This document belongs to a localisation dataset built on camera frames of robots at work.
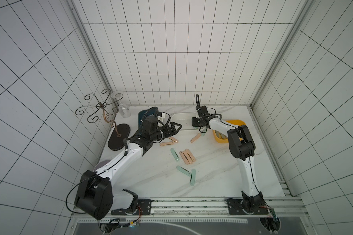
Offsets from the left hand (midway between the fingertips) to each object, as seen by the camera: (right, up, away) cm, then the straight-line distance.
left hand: (175, 130), depth 80 cm
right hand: (+15, +7, +28) cm, 33 cm away
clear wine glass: (-33, +12, +10) cm, 36 cm away
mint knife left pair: (-1, -17, +12) cm, 21 cm away
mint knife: (+19, -5, +21) cm, 28 cm away
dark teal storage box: (-25, +10, +27) cm, 38 cm away
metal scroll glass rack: (-40, +14, -2) cm, 42 cm away
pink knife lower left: (-9, -11, +17) cm, 23 cm away
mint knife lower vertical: (+10, -28, +3) cm, 30 cm away
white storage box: (+6, +6, +30) cm, 31 cm away
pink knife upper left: (-1, -8, +19) cm, 21 cm away
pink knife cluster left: (+6, -20, +10) cm, 23 cm away
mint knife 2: (+6, -26, +5) cm, 27 cm away
